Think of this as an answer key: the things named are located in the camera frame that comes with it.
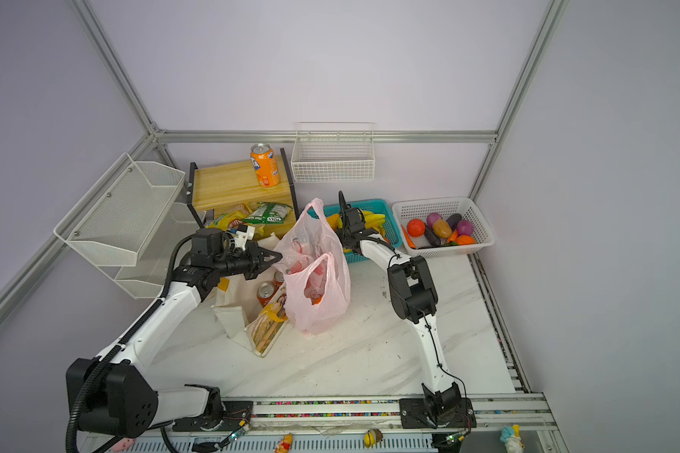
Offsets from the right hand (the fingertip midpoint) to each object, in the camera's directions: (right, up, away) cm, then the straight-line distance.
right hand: (343, 232), depth 105 cm
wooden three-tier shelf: (-38, +13, -22) cm, 46 cm away
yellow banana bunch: (+11, +4, +1) cm, 12 cm away
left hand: (-17, -8, -29) cm, 35 cm away
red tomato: (+29, +2, +5) cm, 29 cm away
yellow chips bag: (-36, +3, -18) cm, 40 cm away
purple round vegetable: (+48, +2, +3) cm, 48 cm away
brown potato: (+39, +2, +2) cm, 39 cm away
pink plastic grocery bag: (-5, -11, -43) cm, 44 cm away
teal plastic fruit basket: (+15, +11, +6) cm, 20 cm away
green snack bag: (-23, +6, -15) cm, 28 cm away
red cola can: (-24, -19, -19) cm, 36 cm away
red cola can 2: (-20, -15, -16) cm, 30 cm away
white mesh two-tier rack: (-60, +2, -27) cm, 66 cm away
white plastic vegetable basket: (+34, -5, +5) cm, 35 cm away
